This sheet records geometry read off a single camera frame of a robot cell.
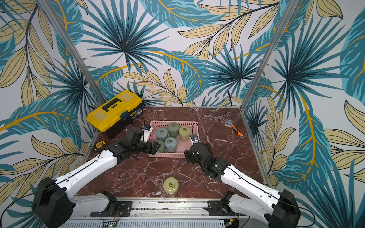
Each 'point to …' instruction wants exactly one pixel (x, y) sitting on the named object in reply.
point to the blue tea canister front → (170, 144)
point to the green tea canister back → (173, 128)
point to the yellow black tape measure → (100, 145)
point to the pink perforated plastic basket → (182, 146)
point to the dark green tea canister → (161, 149)
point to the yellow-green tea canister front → (170, 186)
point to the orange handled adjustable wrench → (230, 124)
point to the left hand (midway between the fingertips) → (152, 145)
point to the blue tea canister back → (162, 134)
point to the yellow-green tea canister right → (184, 132)
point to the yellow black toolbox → (122, 109)
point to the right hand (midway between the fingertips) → (194, 147)
